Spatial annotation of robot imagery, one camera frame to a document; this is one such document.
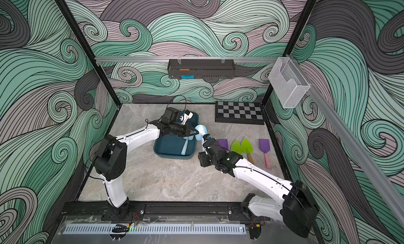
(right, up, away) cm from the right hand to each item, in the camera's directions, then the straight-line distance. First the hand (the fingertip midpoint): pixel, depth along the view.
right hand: (204, 155), depth 81 cm
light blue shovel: (-12, +1, +11) cm, 16 cm away
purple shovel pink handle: (+39, +1, +17) cm, 42 cm away
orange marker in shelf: (-12, +50, +14) cm, 53 cm away
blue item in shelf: (-10, +44, +9) cm, 46 cm away
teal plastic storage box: (-21, +2, +14) cm, 26 cm away
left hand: (-3, +12, +3) cm, 13 cm away
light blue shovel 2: (-1, +13, +4) cm, 14 cm away
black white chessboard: (+30, +23, +29) cm, 48 cm away
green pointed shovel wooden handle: (+28, 0, +17) cm, 32 cm away
